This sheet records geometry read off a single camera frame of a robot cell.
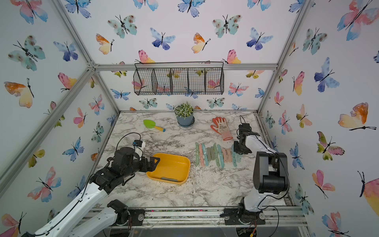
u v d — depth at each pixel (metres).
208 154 0.96
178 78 0.99
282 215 0.75
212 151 0.98
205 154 0.96
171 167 0.94
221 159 0.95
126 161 0.58
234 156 0.96
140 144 0.68
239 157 0.93
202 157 0.96
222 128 1.10
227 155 0.96
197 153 0.96
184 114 0.99
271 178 0.46
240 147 0.81
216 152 0.98
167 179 0.84
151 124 1.11
